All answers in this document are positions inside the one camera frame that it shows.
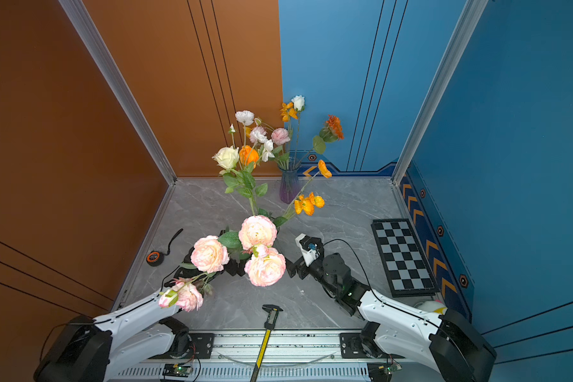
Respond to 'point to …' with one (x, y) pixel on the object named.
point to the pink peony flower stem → (280, 136)
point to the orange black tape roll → (156, 258)
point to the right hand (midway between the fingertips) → (290, 246)
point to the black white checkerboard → (407, 268)
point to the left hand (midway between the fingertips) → (246, 246)
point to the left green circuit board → (177, 369)
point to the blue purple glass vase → (290, 185)
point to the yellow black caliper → (273, 310)
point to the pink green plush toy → (434, 305)
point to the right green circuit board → (382, 372)
